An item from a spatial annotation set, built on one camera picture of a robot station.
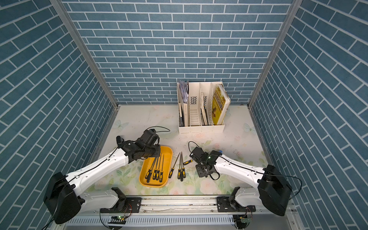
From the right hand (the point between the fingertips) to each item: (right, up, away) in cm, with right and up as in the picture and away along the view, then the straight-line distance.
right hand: (203, 172), depth 82 cm
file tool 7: (-13, -1, +4) cm, 14 cm away
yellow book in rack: (+13, +42, +11) cm, 45 cm away
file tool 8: (-9, +4, +5) cm, 11 cm away
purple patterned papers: (-12, +52, +9) cm, 54 cm away
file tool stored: (-32, -1, +2) cm, 33 cm away
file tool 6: (-14, -1, +4) cm, 15 cm away
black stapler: (-55, +17, +12) cm, 59 cm away
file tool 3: (-27, 0, +2) cm, 27 cm away
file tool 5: (-18, 0, +4) cm, 19 cm away
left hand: (-23, +12, -1) cm, 26 cm away
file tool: (-31, -1, +2) cm, 31 cm away
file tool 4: (-25, -2, +1) cm, 25 cm away
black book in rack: (-13, +30, +9) cm, 34 cm away
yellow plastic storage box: (-24, +3, +7) cm, 25 cm away
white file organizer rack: (-4, +40, +34) cm, 52 cm away
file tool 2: (-29, 0, +3) cm, 29 cm away
